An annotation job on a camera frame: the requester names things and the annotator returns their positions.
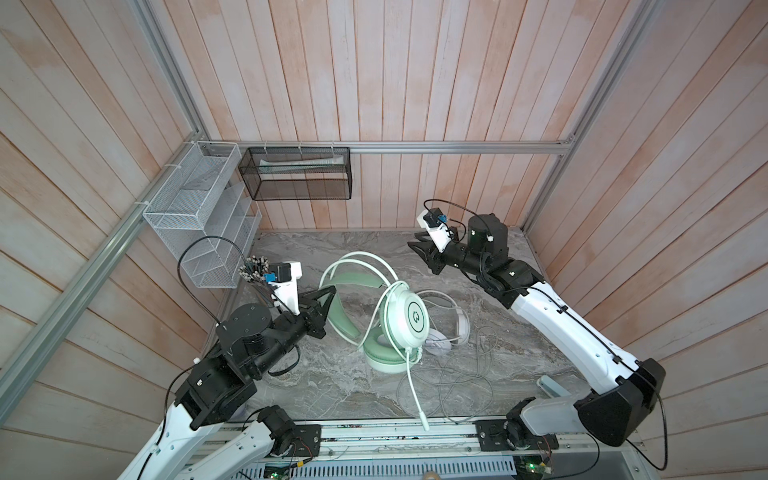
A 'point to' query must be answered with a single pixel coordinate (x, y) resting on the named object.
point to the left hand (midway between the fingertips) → (337, 298)
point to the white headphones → (437, 341)
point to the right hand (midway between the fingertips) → (415, 238)
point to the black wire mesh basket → (297, 173)
